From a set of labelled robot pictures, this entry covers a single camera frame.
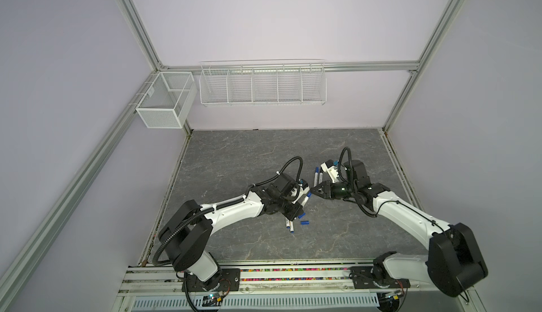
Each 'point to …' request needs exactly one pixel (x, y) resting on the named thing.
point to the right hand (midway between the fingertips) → (311, 193)
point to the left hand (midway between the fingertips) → (300, 212)
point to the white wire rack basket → (264, 82)
